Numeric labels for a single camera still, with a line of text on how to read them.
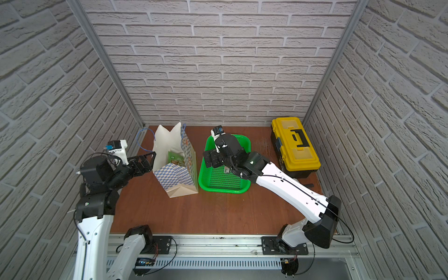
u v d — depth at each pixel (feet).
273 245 2.38
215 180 2.95
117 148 1.85
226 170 3.19
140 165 1.93
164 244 2.40
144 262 2.37
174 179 2.56
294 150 2.80
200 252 2.38
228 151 1.62
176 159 3.05
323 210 1.32
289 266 2.25
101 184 1.54
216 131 1.93
